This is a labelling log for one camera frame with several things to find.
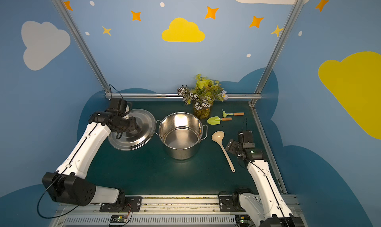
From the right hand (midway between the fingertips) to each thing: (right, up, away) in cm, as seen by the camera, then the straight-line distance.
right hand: (237, 146), depth 82 cm
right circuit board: (0, -34, -10) cm, 36 cm away
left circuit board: (-62, -34, -10) cm, 72 cm away
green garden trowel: (-7, +14, +28) cm, 32 cm away
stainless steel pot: (-33, +5, +19) cm, 39 cm away
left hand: (-59, +13, -3) cm, 60 cm away
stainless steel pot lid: (-55, +6, -5) cm, 56 cm away
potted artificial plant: (-19, +31, +16) cm, 39 cm away
